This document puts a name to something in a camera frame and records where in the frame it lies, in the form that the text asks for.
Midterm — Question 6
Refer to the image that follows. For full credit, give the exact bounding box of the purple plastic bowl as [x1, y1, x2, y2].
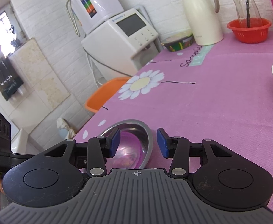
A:
[107, 131, 143, 169]

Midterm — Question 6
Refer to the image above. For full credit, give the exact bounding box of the dark stirring stick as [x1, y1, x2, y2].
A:
[245, 0, 250, 28]

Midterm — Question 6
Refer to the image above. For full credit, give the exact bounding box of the pink floral tablecloth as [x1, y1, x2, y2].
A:
[73, 31, 273, 215]

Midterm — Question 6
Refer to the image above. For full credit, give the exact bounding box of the black wall dispenser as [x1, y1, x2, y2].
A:
[0, 58, 24, 101]

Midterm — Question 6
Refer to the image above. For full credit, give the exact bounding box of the clear glass pitcher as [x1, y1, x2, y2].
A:
[233, 0, 262, 28]

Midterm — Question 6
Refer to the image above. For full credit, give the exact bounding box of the stainless steel bowl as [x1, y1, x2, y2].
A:
[100, 119, 154, 171]

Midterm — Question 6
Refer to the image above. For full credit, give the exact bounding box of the white thermos jug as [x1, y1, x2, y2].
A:
[182, 0, 223, 46]

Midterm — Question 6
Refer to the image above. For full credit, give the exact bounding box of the white purple water purifier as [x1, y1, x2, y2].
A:
[70, 0, 124, 34]

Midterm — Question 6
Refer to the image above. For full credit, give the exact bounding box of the white water dispenser with screen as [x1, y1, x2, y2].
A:
[81, 8, 159, 81]

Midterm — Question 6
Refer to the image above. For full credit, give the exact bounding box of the red plastic basket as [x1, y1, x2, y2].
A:
[227, 18, 272, 43]

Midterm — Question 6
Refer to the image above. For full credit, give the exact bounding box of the orange plastic stool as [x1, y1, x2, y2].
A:
[84, 76, 130, 113]

